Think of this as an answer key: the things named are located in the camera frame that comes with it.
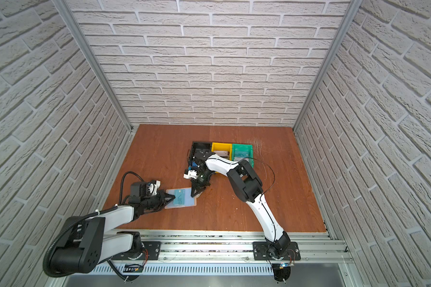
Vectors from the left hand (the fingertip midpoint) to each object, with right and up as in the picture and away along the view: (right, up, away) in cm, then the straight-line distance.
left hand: (176, 194), depth 88 cm
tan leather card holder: (+7, -4, 0) cm, 8 cm away
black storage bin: (+9, +23, +19) cm, 32 cm away
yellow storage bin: (+23, +24, +13) cm, 35 cm away
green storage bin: (+37, +24, +23) cm, 49 cm away
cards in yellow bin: (+23, +20, +16) cm, 34 cm away
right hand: (+10, -1, +3) cm, 10 cm away
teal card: (+1, -2, +1) cm, 2 cm away
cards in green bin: (+33, +19, +16) cm, 41 cm away
